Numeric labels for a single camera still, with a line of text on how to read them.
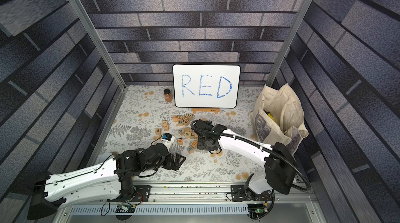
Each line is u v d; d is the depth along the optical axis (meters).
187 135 0.92
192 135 0.92
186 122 0.97
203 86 0.95
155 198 0.73
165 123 0.97
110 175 0.47
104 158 0.81
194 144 0.88
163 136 0.65
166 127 0.95
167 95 1.05
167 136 0.66
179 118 0.99
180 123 0.97
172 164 0.63
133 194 0.66
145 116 1.03
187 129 0.92
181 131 0.93
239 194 0.73
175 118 0.99
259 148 0.45
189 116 1.00
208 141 0.57
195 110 1.00
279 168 0.42
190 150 0.85
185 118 1.00
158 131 0.94
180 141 0.88
